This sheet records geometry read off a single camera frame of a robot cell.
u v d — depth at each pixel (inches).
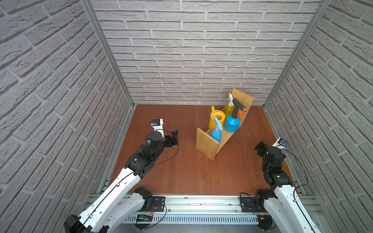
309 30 30.5
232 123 35.2
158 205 28.8
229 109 37.1
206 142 29.9
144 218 28.1
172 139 25.7
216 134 31.4
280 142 25.8
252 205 28.7
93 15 28.6
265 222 27.9
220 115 35.0
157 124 24.0
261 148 28.5
